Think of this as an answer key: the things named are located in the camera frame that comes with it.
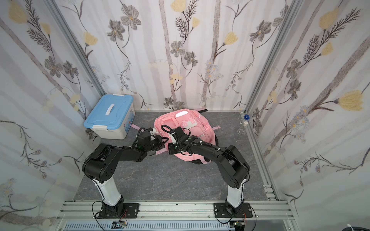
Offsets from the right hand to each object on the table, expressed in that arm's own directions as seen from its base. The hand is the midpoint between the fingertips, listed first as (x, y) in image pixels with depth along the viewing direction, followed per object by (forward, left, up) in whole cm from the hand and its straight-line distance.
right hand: (169, 146), depth 86 cm
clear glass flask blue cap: (+21, -52, -11) cm, 57 cm away
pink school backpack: (+23, -15, -3) cm, 27 cm away
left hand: (+8, 0, -3) cm, 9 cm away
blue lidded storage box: (+18, +40, +3) cm, 43 cm away
